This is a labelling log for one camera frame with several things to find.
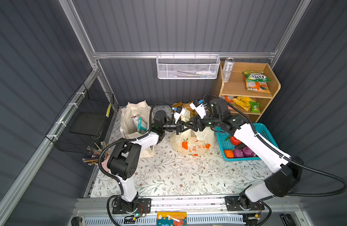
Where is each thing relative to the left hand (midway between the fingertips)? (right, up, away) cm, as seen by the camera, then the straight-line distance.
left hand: (193, 125), depth 78 cm
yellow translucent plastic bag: (0, -11, +6) cm, 12 cm away
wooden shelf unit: (+33, +27, +21) cm, 48 cm away
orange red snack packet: (+27, +16, +18) cm, 37 cm away
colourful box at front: (-12, -46, -9) cm, 49 cm away
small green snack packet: (+43, +12, +15) cm, 47 cm away
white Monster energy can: (-38, +3, +18) cm, 42 cm away
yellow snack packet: (+37, +15, +18) cm, 44 cm away
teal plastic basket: (+49, -4, +16) cm, 52 cm away
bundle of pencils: (-57, -16, +3) cm, 59 cm away
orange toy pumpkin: (+23, -18, +8) cm, 31 cm away
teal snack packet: (-32, -1, +13) cm, 35 cm away
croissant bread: (-10, +16, +40) cm, 44 cm away
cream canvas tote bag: (-29, -19, +13) cm, 36 cm away
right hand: (-3, +2, -5) cm, 6 cm away
